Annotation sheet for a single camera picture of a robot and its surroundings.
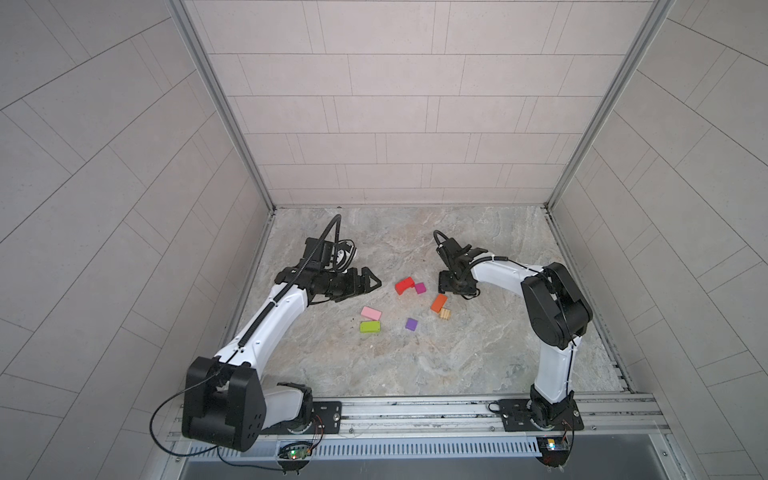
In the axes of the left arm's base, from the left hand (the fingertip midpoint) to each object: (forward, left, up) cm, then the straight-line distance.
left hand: (376, 282), depth 78 cm
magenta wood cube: (+7, -13, -15) cm, 21 cm away
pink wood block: (-2, +2, -15) cm, 15 cm away
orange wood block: (+1, -18, -15) cm, 24 cm away
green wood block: (-6, +2, -14) cm, 16 cm away
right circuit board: (-34, -43, -15) cm, 56 cm away
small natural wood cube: (-2, -20, -15) cm, 25 cm away
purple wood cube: (-5, -10, -15) cm, 19 cm away
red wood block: (+7, -7, -15) cm, 17 cm away
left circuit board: (-36, +16, -10) cm, 40 cm away
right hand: (+7, -22, -18) cm, 29 cm away
